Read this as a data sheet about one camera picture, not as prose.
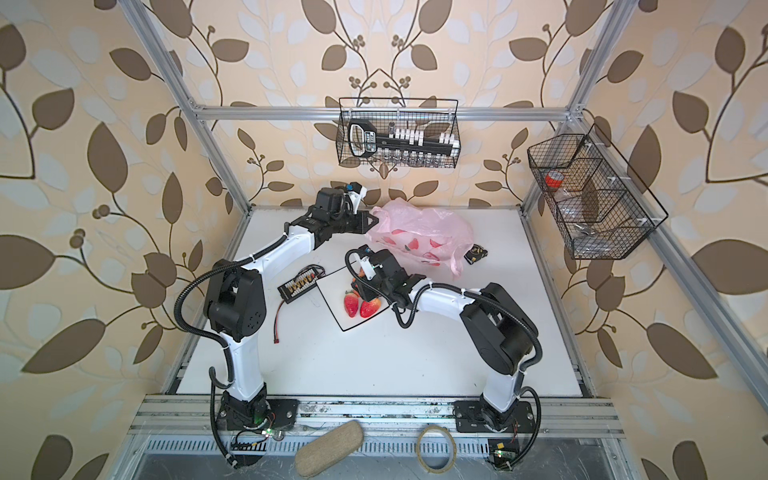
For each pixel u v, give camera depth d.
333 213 0.75
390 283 0.69
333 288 0.97
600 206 0.75
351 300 0.89
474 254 1.03
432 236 0.96
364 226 0.81
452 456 0.67
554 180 0.88
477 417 0.74
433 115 0.91
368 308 0.89
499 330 0.47
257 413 0.66
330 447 0.68
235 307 0.52
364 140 0.85
